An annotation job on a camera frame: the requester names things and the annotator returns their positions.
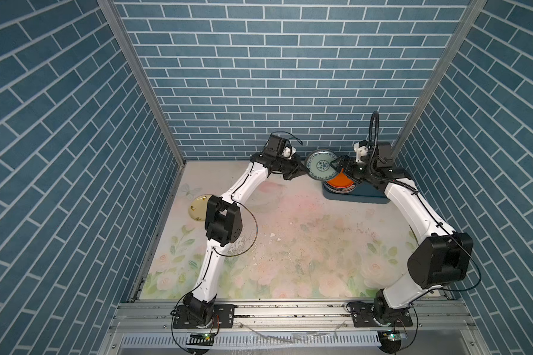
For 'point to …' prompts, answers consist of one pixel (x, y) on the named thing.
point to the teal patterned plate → (317, 163)
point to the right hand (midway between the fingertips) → (339, 167)
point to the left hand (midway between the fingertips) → (315, 170)
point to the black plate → (340, 190)
